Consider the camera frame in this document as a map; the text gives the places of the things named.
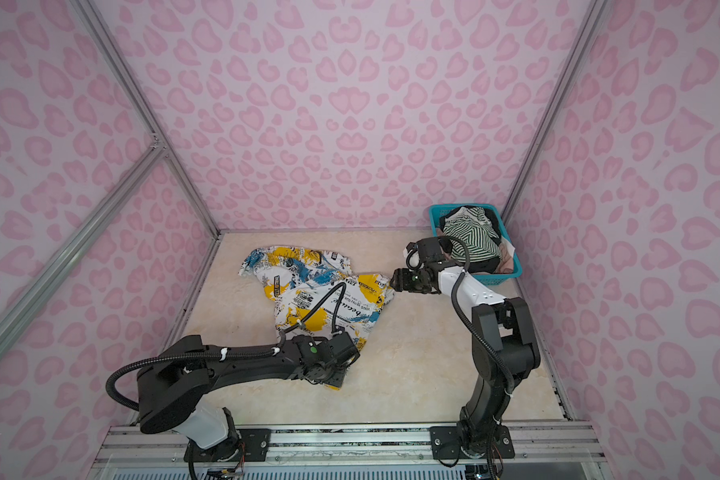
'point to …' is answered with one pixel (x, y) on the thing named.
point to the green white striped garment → (474, 228)
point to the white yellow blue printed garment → (316, 292)
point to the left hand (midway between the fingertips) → (343, 377)
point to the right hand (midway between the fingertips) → (397, 279)
